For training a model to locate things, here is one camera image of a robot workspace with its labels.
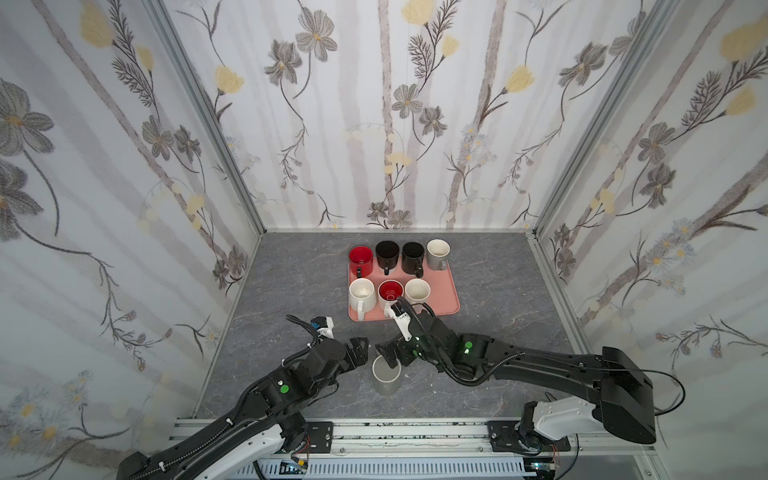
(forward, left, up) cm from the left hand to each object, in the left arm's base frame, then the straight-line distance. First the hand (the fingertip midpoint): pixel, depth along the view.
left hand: (355, 341), depth 78 cm
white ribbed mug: (+17, -1, -7) cm, 19 cm away
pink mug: (+20, -19, -6) cm, 28 cm away
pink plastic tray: (+22, -6, -5) cm, 23 cm away
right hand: (0, -7, +5) cm, 9 cm away
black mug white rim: (+33, -19, -6) cm, 38 cm away
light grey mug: (+35, -28, -6) cm, 46 cm away
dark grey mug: (-9, -8, -1) cm, 12 cm away
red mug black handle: (+34, 0, -10) cm, 36 cm away
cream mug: (+20, -10, -9) cm, 25 cm away
